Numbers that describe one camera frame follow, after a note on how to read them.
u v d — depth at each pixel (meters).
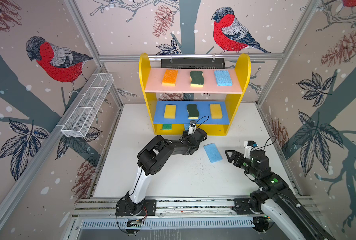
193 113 0.95
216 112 0.95
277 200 0.53
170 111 0.95
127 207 0.63
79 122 0.71
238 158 0.69
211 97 1.23
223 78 0.76
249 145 0.72
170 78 0.75
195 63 0.93
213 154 0.92
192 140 0.77
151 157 0.56
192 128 0.87
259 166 0.58
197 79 0.74
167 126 1.04
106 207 0.76
